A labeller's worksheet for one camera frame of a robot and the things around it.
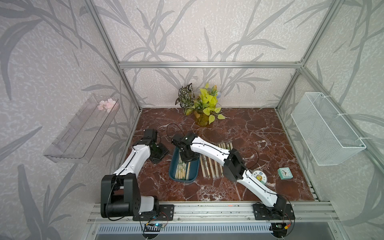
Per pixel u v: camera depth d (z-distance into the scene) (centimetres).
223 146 99
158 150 80
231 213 75
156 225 71
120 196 41
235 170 62
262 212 73
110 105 76
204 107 92
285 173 85
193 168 85
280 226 74
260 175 77
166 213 74
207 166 89
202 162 91
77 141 65
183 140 69
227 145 99
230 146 99
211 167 89
